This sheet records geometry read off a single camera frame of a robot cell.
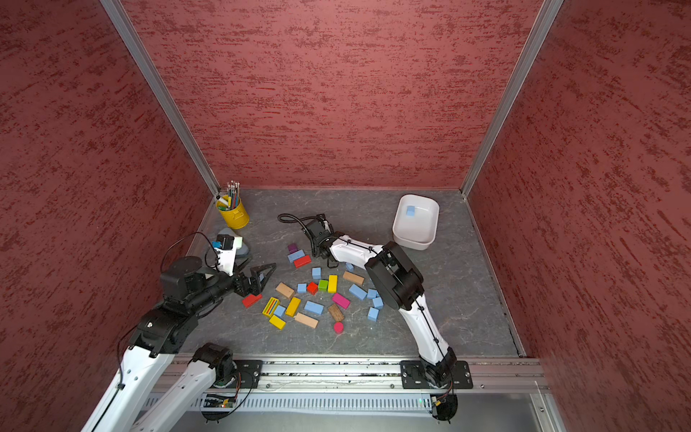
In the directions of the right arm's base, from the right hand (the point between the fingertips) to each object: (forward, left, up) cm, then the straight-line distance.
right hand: (325, 247), depth 101 cm
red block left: (-21, +23, +2) cm, 31 cm away
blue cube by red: (-16, +7, 0) cm, 18 cm away
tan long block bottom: (-27, +5, 0) cm, 28 cm away
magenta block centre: (-20, -6, -1) cm, 21 cm away
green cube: (-16, 0, +1) cm, 16 cm away
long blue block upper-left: (-3, +11, 0) cm, 11 cm away
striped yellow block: (-23, +16, +2) cm, 29 cm away
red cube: (-17, +3, +1) cm, 17 cm away
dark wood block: (-25, -5, 0) cm, 25 cm away
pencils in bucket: (+15, +35, +13) cm, 40 cm away
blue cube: (+18, -36, -1) cm, 41 cm away
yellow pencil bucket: (+10, +34, +8) cm, 36 cm away
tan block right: (-13, -11, 0) cm, 17 cm away
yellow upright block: (-17, -3, +1) cm, 17 cm away
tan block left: (-18, +12, +2) cm, 22 cm away
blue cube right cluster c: (-22, -19, +1) cm, 29 cm away
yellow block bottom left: (-27, +14, 0) cm, 31 cm away
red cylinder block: (-29, -6, -1) cm, 30 cm away
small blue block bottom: (-24, +13, +1) cm, 28 cm away
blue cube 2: (-11, +2, +2) cm, 12 cm away
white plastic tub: (+13, -38, -2) cm, 40 cm away
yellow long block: (-22, +9, 0) cm, 24 cm away
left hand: (-21, +13, +24) cm, 34 cm away
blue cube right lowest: (-26, -17, +1) cm, 31 cm away
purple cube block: (0, +12, 0) cm, 12 cm away
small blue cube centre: (-9, -9, +1) cm, 13 cm away
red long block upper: (-5, +8, -1) cm, 10 cm away
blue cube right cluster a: (-19, -17, 0) cm, 25 cm away
